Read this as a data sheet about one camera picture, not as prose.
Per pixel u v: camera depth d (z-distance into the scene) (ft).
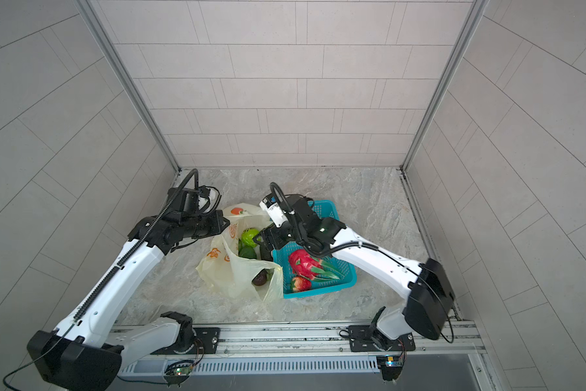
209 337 2.34
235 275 2.20
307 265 2.58
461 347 2.30
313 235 1.77
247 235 2.87
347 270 2.56
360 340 2.32
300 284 2.58
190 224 1.98
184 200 1.83
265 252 2.77
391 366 2.23
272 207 2.08
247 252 2.75
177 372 2.11
